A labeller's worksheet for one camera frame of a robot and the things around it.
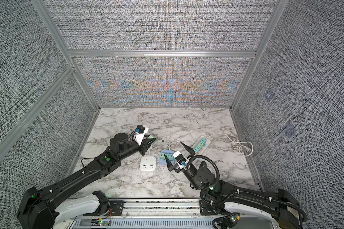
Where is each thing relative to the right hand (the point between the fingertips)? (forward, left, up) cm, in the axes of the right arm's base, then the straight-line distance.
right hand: (176, 146), depth 66 cm
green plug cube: (+6, +12, -2) cm, 14 cm away
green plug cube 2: (+4, +8, -21) cm, 23 cm away
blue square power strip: (+3, +7, -27) cm, 28 cm away
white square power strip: (+1, +16, -24) cm, 29 cm away
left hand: (+7, +10, -4) cm, 13 cm away
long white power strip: (+12, -19, -25) cm, 34 cm away
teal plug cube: (+15, -19, -21) cm, 32 cm away
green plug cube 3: (+12, -16, -21) cm, 29 cm away
